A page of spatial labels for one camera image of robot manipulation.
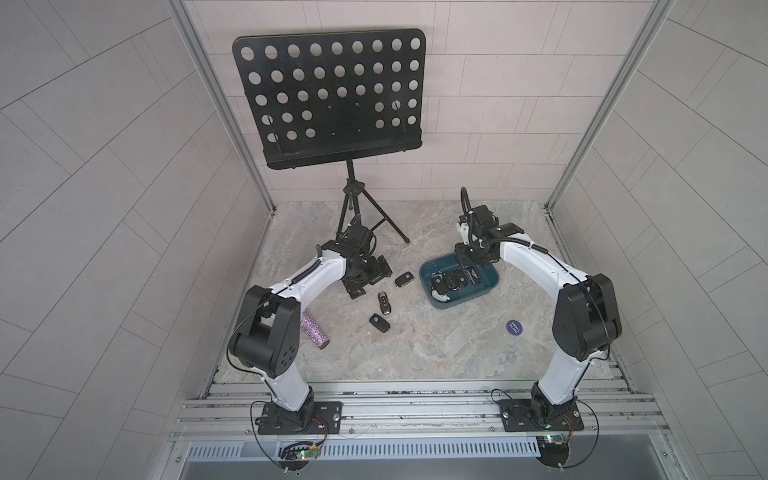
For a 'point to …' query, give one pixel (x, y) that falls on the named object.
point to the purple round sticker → (514, 327)
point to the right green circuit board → (553, 449)
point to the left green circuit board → (295, 456)
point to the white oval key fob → (437, 295)
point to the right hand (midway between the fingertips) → (458, 255)
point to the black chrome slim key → (384, 303)
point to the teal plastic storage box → (465, 284)
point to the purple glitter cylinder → (314, 332)
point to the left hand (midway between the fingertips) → (385, 277)
